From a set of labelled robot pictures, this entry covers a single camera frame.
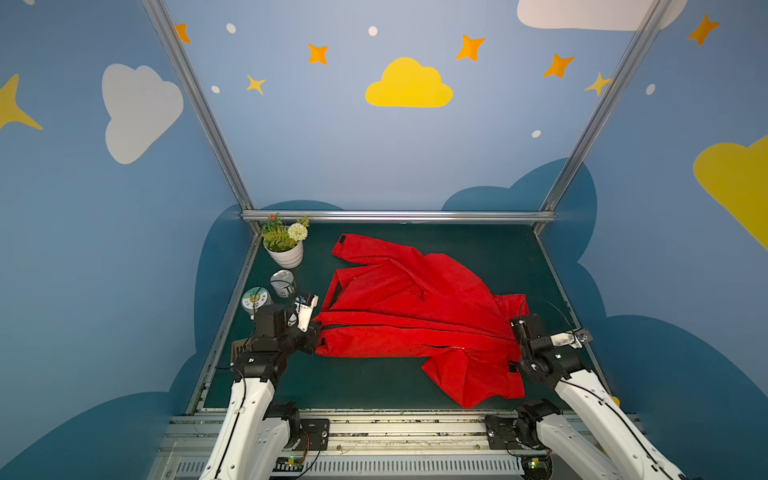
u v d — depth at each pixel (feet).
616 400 2.60
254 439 1.55
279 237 3.16
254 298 2.98
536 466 2.40
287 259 3.40
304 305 2.26
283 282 3.23
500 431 2.46
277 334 1.98
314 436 2.41
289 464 2.39
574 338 2.17
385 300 3.21
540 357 1.85
